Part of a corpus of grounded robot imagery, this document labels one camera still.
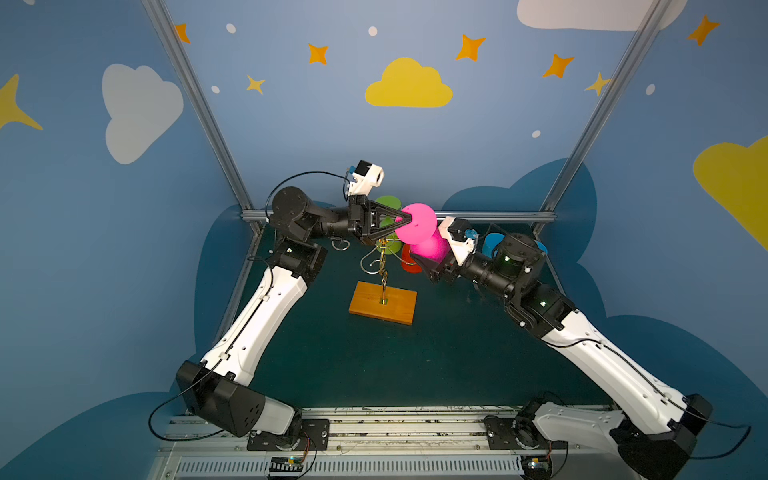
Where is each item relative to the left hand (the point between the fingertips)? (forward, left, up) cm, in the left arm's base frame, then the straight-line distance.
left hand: (407, 218), depth 50 cm
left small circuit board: (-31, +28, -56) cm, 69 cm away
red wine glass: (+5, -1, -18) cm, 19 cm away
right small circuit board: (-30, -35, -55) cm, 72 cm away
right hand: (+6, -6, -10) cm, 13 cm away
